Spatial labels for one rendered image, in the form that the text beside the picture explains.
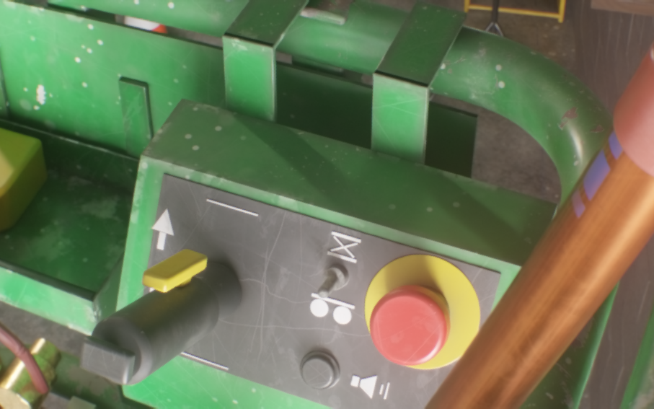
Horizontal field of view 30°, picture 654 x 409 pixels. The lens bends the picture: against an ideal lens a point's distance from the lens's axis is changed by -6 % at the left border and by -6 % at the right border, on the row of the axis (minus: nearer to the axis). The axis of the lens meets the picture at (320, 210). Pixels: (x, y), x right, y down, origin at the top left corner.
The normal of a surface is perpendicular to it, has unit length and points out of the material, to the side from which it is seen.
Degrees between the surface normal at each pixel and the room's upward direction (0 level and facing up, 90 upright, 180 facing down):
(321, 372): 58
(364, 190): 0
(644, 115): 80
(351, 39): 63
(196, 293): 41
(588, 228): 83
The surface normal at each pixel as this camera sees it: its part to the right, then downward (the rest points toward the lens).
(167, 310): 0.59, -0.72
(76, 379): -0.18, -0.31
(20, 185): 0.93, 0.27
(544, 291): -0.73, 0.40
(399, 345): -0.32, 0.20
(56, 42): -0.38, 0.67
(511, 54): -0.08, -0.59
